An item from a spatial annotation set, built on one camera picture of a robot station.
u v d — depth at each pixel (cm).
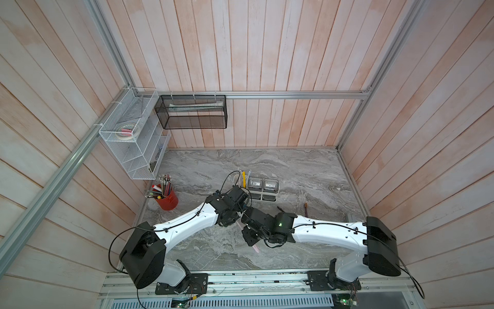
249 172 114
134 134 71
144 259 41
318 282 72
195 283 73
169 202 89
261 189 91
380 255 40
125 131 73
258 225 57
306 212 93
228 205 62
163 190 88
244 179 88
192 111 91
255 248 73
